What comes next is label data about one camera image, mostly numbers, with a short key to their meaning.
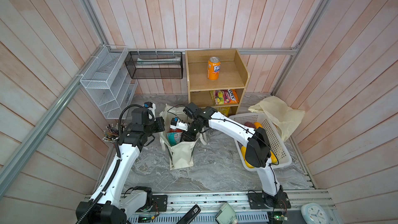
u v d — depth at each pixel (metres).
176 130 0.73
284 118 0.93
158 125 0.68
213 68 0.76
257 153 0.51
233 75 0.87
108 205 0.38
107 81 0.69
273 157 0.84
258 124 0.97
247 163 0.57
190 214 0.70
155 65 1.04
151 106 0.68
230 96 0.93
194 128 0.72
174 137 0.81
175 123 0.73
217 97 0.93
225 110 1.04
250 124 0.95
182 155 0.80
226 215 0.66
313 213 0.69
